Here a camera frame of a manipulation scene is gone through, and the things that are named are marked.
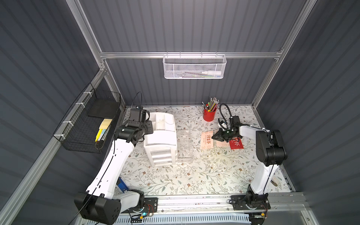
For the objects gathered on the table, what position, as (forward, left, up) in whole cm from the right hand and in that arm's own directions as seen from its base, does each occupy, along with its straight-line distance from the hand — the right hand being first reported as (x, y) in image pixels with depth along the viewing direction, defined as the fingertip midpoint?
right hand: (214, 137), depth 96 cm
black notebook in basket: (+3, +67, +26) cm, 72 cm away
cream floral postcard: (-2, +5, -2) cm, 6 cm away
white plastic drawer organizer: (-19, +32, +22) cm, 43 cm away
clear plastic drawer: (-5, +21, -4) cm, 22 cm away
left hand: (-7, +41, +22) cm, 47 cm away
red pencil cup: (+19, +2, 0) cm, 19 cm away
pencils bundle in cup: (+21, +1, +10) cm, 23 cm away
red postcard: (-3, -15, -4) cm, 16 cm away
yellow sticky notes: (-10, +64, +24) cm, 69 cm away
